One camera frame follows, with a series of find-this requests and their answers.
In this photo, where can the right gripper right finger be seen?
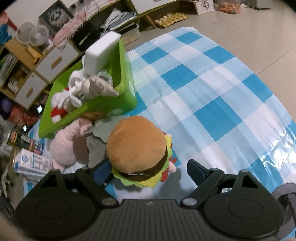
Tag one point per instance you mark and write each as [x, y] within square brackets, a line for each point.
[207, 181]

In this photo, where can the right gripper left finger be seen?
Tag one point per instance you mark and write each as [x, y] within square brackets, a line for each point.
[92, 182]

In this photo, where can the grey brown plush toy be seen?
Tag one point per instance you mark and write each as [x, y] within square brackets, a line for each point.
[90, 147]

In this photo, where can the pink plush toy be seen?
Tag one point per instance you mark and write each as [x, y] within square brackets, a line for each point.
[69, 144]

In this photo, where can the plush hamburger toy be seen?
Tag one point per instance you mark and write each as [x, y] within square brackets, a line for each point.
[140, 153]

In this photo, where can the blue white carton box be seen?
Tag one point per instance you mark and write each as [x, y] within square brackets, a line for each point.
[29, 163]

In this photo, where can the blue white checkered cloth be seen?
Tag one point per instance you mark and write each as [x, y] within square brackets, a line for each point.
[216, 109]

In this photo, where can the white red plush toy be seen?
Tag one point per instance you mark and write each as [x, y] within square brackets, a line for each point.
[61, 105]

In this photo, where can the beige plush elephant toy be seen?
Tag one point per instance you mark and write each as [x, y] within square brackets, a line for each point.
[98, 85]

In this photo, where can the green plastic bin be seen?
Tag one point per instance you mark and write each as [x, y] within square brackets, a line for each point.
[119, 69]

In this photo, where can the white foam block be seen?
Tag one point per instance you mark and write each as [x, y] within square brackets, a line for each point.
[97, 55]

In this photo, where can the black box on shelf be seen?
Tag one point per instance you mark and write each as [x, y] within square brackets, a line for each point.
[85, 36]

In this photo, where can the wooden white drawer cabinet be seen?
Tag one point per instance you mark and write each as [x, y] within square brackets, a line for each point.
[44, 63]

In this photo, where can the white desk fan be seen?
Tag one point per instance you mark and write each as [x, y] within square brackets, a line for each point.
[23, 32]
[38, 35]

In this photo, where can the folded clothes on shelf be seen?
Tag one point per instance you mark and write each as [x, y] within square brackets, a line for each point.
[117, 19]

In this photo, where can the egg tray with eggs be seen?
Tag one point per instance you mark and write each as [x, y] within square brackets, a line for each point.
[164, 21]

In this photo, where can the framed cat picture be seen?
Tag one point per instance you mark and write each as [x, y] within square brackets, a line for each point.
[56, 16]

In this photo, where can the pink table runner cloth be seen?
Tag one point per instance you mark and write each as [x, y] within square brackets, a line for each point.
[80, 18]

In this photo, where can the white storage box with logo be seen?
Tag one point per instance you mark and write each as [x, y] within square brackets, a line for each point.
[200, 7]

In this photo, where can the plastic bag of oranges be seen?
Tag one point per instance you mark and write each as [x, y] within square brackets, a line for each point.
[228, 6]

